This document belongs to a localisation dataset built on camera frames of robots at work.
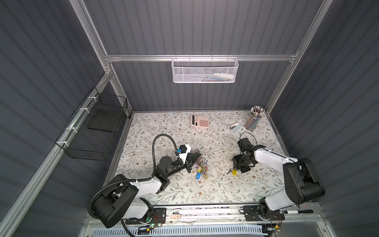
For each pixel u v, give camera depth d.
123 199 0.43
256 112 0.96
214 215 0.75
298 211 0.74
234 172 0.88
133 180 0.49
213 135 1.06
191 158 0.71
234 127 1.08
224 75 0.87
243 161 0.76
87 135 0.72
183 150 0.66
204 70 1.24
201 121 1.12
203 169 0.87
